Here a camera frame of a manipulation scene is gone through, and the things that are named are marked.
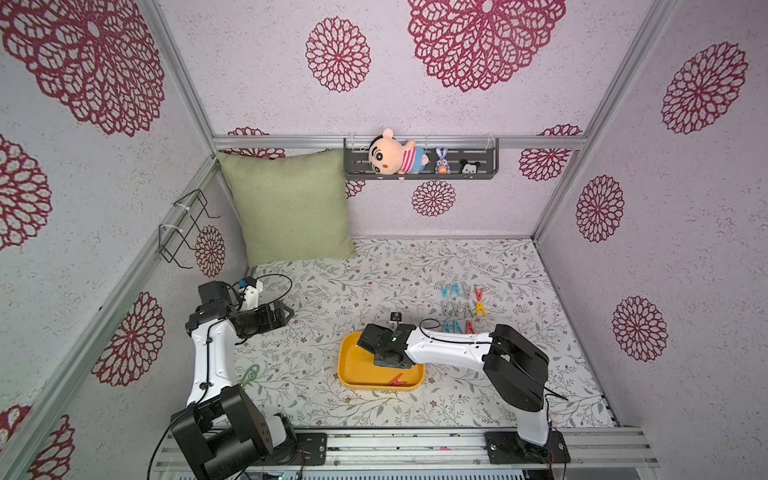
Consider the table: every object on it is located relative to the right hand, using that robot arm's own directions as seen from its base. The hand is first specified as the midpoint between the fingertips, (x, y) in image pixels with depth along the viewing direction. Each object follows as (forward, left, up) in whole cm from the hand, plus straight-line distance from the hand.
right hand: (381, 355), depth 88 cm
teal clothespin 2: (+11, -24, -2) cm, 26 cm away
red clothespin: (-7, -4, -1) cm, 8 cm away
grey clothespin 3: (+18, -28, -2) cm, 33 cm away
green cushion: (+38, +29, +23) cm, 53 cm away
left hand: (+4, +28, +13) cm, 31 cm away
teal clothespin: (+11, -21, -2) cm, 23 cm away
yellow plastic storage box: (-3, +7, -2) cm, 8 cm away
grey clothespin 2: (+18, -21, -2) cm, 28 cm away
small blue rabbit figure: (+46, -18, +34) cm, 60 cm away
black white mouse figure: (+47, -27, +32) cm, 63 cm away
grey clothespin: (+26, -29, -3) cm, 39 cm away
